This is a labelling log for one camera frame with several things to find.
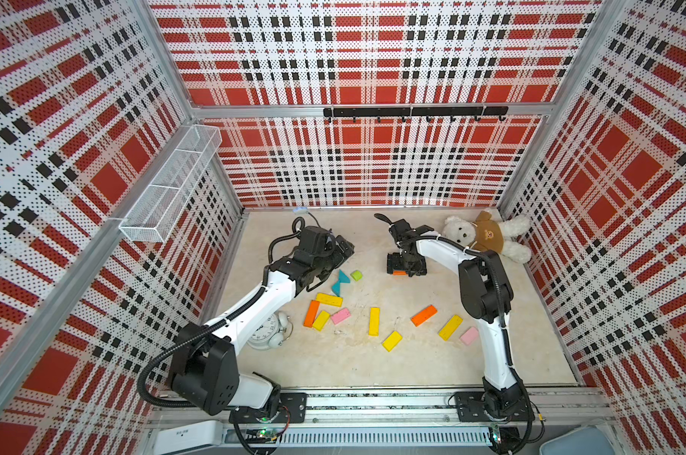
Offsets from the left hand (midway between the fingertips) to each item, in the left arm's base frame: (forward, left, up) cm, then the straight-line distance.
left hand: (349, 253), depth 84 cm
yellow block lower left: (-14, +9, -18) cm, 24 cm away
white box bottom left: (-45, +38, -10) cm, 60 cm away
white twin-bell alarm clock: (-19, +23, -14) cm, 33 cm away
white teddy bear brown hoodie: (+16, -50, -11) cm, 54 cm away
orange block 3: (-12, -24, -18) cm, 32 cm away
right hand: (+4, -20, -17) cm, 26 cm away
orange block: (-11, +13, -18) cm, 25 cm away
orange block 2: (0, -16, -11) cm, 20 cm away
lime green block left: (+3, -2, -19) cm, 19 cm away
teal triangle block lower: (-2, +5, -18) cm, 19 cm away
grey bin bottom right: (-45, -59, -16) cm, 76 cm away
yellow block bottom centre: (-20, -13, -19) cm, 30 cm away
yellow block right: (-16, -32, -19) cm, 40 cm away
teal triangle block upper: (+1, +3, -17) cm, 18 cm away
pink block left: (-12, +3, -18) cm, 22 cm away
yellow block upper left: (-7, +7, -17) cm, 20 cm away
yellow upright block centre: (-14, -8, -17) cm, 24 cm away
